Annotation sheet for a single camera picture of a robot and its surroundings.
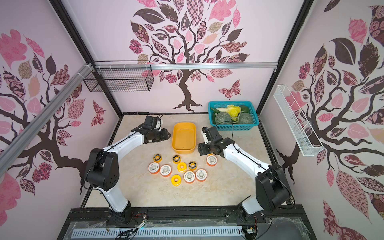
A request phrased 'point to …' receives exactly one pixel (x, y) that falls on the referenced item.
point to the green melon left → (222, 116)
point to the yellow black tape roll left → (157, 158)
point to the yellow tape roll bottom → (176, 180)
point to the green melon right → (245, 118)
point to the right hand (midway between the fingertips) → (204, 149)
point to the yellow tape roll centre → (182, 167)
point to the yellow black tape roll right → (192, 165)
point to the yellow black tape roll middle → (176, 159)
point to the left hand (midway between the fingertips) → (167, 137)
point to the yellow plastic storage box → (184, 137)
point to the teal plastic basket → (231, 126)
